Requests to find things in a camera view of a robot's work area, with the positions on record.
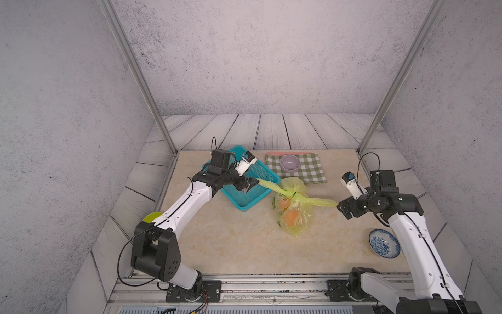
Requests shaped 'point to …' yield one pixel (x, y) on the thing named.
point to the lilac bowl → (289, 163)
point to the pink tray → (289, 152)
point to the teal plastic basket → (245, 201)
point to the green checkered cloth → (310, 171)
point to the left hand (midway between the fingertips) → (254, 174)
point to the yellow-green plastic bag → (293, 207)
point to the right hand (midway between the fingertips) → (352, 200)
